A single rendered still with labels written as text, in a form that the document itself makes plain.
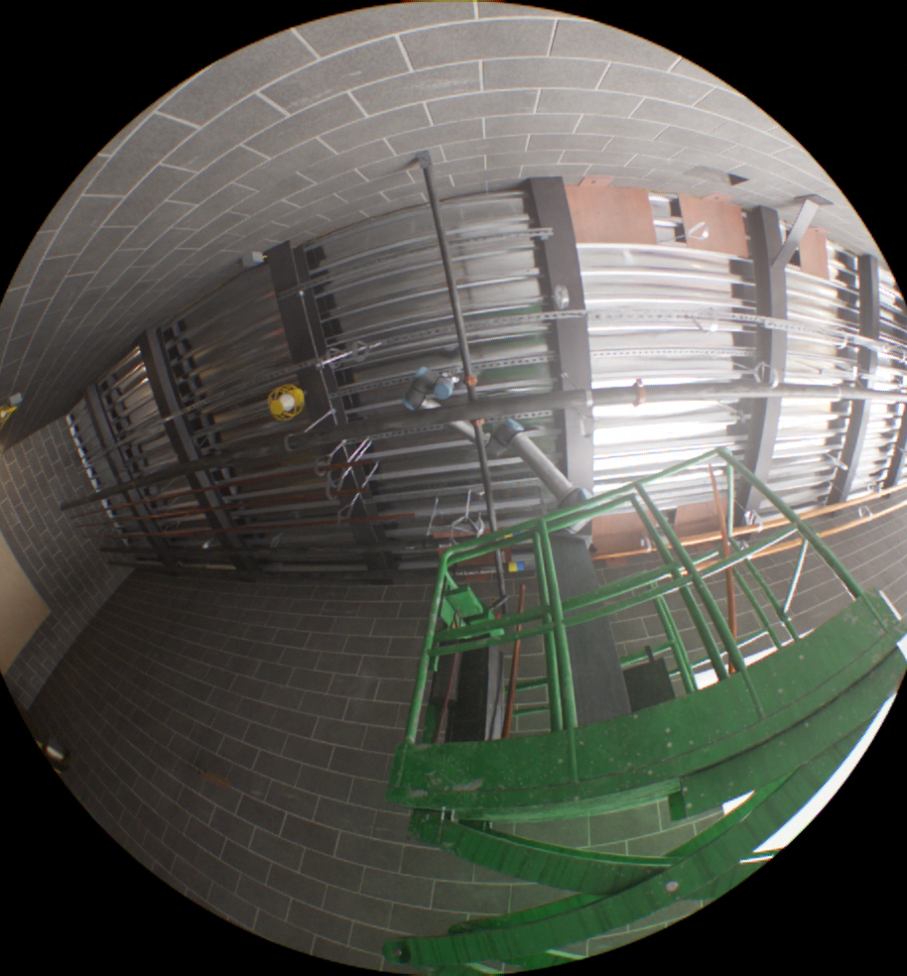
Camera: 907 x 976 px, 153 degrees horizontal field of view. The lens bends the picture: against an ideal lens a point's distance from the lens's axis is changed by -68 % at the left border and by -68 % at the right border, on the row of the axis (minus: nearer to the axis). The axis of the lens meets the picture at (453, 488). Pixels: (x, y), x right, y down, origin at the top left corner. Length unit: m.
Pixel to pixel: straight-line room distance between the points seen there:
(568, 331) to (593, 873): 2.47
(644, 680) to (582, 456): 1.59
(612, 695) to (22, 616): 6.98
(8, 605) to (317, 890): 5.68
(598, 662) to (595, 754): 0.42
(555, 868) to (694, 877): 0.35
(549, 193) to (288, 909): 4.55
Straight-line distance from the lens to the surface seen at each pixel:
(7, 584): 6.72
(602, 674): 1.22
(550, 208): 2.34
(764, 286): 3.34
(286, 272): 2.62
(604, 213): 2.64
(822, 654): 1.07
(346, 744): 2.58
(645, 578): 1.24
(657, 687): 1.56
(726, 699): 0.96
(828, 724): 1.09
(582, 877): 1.06
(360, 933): 2.47
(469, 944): 1.13
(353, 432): 1.80
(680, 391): 1.87
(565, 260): 2.27
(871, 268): 4.69
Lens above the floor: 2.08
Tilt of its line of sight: 60 degrees up
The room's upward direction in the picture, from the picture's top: 11 degrees clockwise
